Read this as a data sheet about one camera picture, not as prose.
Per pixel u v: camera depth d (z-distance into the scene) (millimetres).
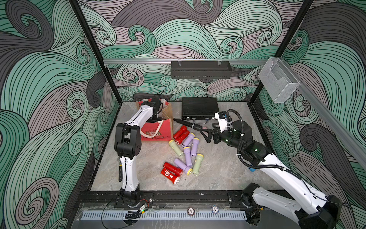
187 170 805
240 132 503
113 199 729
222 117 600
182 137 951
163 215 698
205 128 1001
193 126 1007
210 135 610
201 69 961
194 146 905
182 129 999
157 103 728
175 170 796
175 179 763
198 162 835
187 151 877
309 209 389
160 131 877
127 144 544
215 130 612
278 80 794
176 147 905
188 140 941
